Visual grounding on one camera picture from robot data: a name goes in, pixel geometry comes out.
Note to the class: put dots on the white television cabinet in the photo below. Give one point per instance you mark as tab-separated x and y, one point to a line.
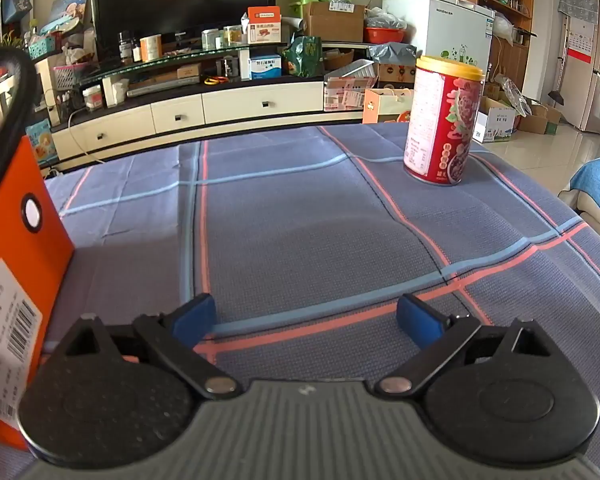
205	110

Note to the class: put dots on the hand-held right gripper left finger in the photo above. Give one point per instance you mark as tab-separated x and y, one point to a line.
196	316

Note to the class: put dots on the blue gift bag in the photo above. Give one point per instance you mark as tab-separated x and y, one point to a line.
16	6

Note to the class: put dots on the white mini fridge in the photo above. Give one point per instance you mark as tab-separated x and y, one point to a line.
455	30

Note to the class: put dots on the blue plaid tablecloth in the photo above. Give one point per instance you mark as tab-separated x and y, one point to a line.
305	220

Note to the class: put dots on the green foil bag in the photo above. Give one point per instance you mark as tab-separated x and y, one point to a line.
304	56

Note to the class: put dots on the red can with yellow lid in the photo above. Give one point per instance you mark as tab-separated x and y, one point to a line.
442	125

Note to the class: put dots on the red plastic basin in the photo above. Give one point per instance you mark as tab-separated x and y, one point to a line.
384	35

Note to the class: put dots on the open brown cardboard box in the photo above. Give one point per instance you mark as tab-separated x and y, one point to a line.
541	119

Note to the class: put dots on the black flat screen television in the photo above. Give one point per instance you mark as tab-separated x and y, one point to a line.
180	0

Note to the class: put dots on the red wall calendar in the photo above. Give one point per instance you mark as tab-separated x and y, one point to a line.
582	42

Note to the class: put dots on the printed white cardboard box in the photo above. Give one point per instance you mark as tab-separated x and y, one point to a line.
497	122

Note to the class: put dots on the orange and white carton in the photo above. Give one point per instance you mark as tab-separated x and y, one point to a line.
264	25

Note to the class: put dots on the blue and white carton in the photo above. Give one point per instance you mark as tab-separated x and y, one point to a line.
265	66

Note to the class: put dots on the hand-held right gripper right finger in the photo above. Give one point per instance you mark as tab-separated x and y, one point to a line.
422	321

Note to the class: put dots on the pink plastic basket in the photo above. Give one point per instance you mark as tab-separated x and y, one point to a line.
70	76

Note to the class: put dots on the orange cardboard box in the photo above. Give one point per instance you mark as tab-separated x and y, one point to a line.
10	240

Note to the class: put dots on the teal plastic basket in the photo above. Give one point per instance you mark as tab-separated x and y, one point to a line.
45	46

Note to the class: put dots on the beige paper bag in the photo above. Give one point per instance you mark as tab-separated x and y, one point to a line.
387	106

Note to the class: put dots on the wooden shelf unit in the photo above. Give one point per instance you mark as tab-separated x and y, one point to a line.
500	5

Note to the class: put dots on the tall white refrigerator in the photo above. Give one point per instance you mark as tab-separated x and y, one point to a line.
587	75

